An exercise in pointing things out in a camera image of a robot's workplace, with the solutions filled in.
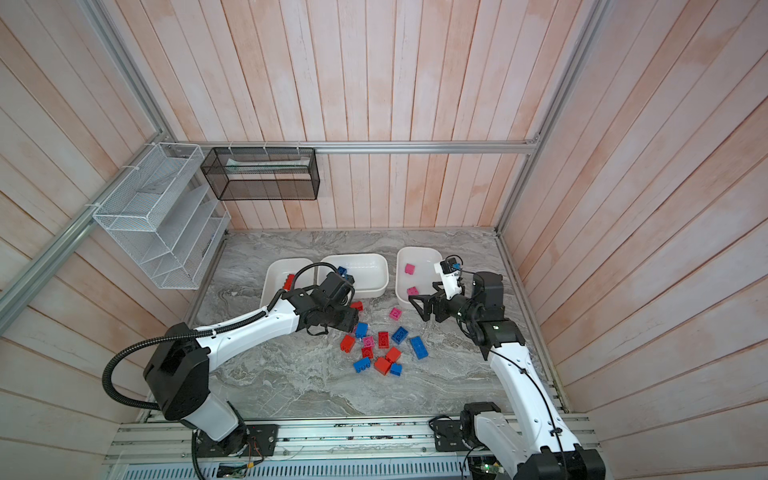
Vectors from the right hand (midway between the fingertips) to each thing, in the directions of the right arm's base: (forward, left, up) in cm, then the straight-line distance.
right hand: (423, 291), depth 77 cm
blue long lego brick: (-7, 0, -20) cm, 21 cm away
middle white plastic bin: (+20, +16, -20) cm, 33 cm away
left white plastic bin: (+18, +49, -16) cm, 54 cm away
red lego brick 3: (-10, +8, -20) cm, 23 cm away
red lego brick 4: (-7, +22, -20) cm, 30 cm away
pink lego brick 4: (-6, +15, -20) cm, 25 cm away
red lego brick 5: (-13, +11, -20) cm, 26 cm away
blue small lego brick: (-14, +7, -19) cm, 25 cm away
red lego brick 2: (-5, +11, -20) cm, 23 cm away
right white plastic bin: (+22, -1, -21) cm, 30 cm away
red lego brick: (+16, +45, -21) cm, 52 cm away
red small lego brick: (-9, +15, -20) cm, 27 cm away
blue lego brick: (-4, +6, -19) cm, 21 cm away
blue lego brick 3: (-3, +17, -18) cm, 25 cm away
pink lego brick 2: (+13, +1, -20) cm, 23 cm away
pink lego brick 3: (+4, +7, -19) cm, 21 cm away
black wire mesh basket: (+47, +55, +4) cm, 73 cm away
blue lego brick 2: (-13, +17, -21) cm, 29 cm away
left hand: (-4, +22, -12) cm, 25 cm away
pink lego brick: (+22, +2, -20) cm, 30 cm away
